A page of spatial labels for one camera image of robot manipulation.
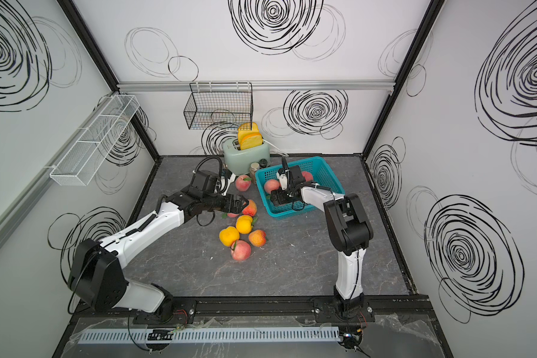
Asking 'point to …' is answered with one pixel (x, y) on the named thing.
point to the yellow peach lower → (228, 236)
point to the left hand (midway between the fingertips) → (239, 200)
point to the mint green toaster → (237, 161)
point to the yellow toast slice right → (251, 140)
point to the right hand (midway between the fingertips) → (280, 195)
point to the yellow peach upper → (244, 224)
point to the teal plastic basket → (322, 176)
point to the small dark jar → (263, 163)
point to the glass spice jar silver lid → (253, 167)
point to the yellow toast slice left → (245, 130)
